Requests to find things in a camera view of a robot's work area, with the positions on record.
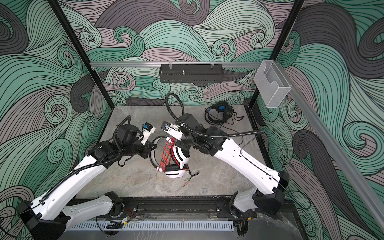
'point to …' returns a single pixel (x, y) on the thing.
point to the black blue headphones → (218, 112)
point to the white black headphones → (180, 157)
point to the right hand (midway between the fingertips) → (180, 133)
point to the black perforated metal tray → (191, 73)
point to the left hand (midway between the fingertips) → (156, 145)
